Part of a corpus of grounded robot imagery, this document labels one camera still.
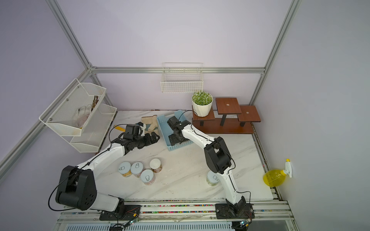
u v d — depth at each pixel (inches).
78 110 30.8
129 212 29.0
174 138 34.0
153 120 44.7
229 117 39.1
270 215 29.1
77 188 16.7
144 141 30.7
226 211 28.9
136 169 33.0
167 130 45.1
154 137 31.6
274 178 33.9
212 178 31.5
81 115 30.7
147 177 31.5
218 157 21.8
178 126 27.7
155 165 33.0
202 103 34.6
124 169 33.0
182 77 37.6
